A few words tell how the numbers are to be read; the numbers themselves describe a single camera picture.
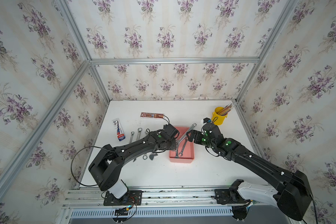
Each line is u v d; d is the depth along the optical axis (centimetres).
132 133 98
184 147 93
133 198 73
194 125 92
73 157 81
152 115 108
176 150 90
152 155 88
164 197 75
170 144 76
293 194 38
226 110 96
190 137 73
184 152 91
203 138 68
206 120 73
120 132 98
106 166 43
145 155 88
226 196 73
